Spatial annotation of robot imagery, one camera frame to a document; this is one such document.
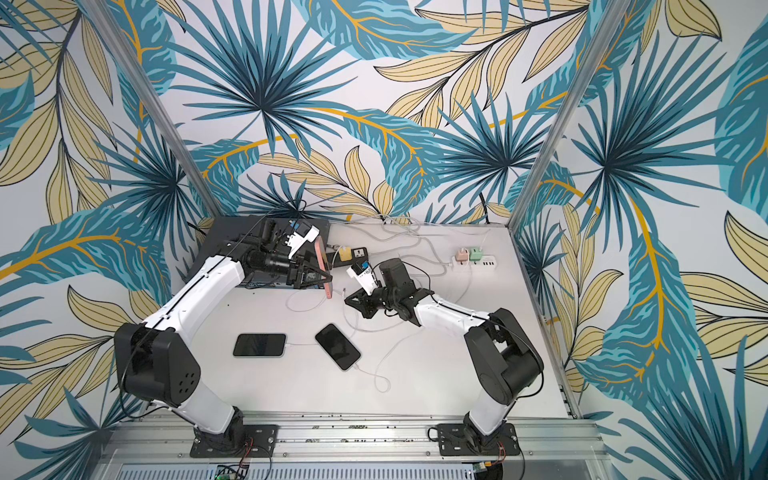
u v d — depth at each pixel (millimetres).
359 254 1074
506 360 463
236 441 655
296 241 685
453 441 721
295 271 664
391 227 1210
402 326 942
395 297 688
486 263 1063
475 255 1053
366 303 760
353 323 925
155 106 837
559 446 718
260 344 1546
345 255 1034
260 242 663
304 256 709
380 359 876
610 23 692
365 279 764
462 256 1034
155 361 435
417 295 684
